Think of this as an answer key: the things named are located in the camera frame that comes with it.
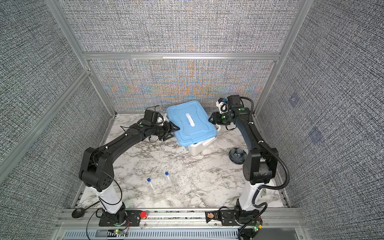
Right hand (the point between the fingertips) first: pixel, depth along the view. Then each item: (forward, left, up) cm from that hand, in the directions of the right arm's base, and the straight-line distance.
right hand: (213, 119), depth 89 cm
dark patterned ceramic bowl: (-13, -15, -20) cm, 29 cm away
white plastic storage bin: (-14, +11, -11) cm, 21 cm away
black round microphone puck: (-46, +69, -18) cm, 85 cm away
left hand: (-7, +21, -3) cm, 22 cm away
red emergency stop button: (-46, +37, -18) cm, 62 cm away
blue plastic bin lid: (-1, +12, -2) cm, 12 cm away
